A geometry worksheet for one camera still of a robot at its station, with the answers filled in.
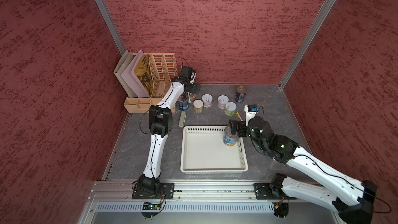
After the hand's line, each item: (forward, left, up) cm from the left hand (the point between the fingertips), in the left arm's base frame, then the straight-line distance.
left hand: (191, 89), depth 103 cm
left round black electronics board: (-64, +18, -14) cm, 68 cm away
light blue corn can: (-35, -23, -3) cm, 42 cm away
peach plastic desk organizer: (+14, +21, +6) cm, 25 cm away
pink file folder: (-4, +36, +14) cm, 39 cm away
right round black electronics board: (-65, -46, -14) cm, 81 cm away
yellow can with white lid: (-3, 0, -4) cm, 5 cm away
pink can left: (-4, -11, -6) cm, 13 cm away
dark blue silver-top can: (-9, +6, -4) cm, 11 cm away
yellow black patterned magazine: (+6, +32, +9) cm, 33 cm away
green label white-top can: (-12, -26, -6) cm, 29 cm away
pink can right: (-5, -21, -5) cm, 23 cm away
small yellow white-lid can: (-9, -5, -5) cm, 11 cm away
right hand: (-33, -25, +11) cm, 42 cm away
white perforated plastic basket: (-40, -8, -9) cm, 42 cm away
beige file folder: (+6, +40, +19) cm, 45 cm away
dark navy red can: (-2, -34, -3) cm, 34 cm away
